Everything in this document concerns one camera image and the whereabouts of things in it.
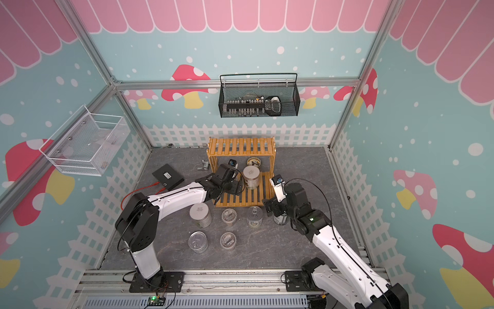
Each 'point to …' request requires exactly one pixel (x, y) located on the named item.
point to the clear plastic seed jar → (229, 215)
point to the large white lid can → (200, 212)
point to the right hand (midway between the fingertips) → (273, 194)
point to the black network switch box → (168, 177)
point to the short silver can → (198, 242)
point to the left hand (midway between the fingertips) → (233, 183)
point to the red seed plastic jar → (228, 241)
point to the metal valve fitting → (206, 165)
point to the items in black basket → (251, 105)
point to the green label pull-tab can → (255, 217)
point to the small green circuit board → (155, 301)
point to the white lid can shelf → (251, 174)
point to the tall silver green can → (281, 219)
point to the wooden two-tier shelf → (255, 157)
